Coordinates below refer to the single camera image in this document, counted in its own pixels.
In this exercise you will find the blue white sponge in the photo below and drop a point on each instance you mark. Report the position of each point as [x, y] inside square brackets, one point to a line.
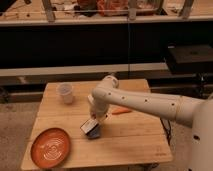
[94, 134]

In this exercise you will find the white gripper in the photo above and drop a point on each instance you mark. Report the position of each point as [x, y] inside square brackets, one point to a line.
[99, 111]

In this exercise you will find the wooden table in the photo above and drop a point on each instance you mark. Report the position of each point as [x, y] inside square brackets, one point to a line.
[134, 138]

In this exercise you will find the black box on shelf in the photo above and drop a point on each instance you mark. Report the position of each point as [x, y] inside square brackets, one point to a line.
[190, 59]

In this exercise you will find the long wooden shelf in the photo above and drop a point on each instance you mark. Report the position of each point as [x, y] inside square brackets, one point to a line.
[16, 72]

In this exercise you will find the clear plastic cup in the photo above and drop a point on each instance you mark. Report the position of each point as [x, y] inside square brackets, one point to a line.
[65, 92]

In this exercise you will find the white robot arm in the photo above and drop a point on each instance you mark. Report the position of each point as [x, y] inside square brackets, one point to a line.
[191, 112]

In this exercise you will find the orange carrot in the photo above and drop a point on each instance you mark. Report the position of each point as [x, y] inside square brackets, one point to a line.
[121, 110]

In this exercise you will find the orange plate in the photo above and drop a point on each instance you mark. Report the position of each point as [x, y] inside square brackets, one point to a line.
[50, 148]

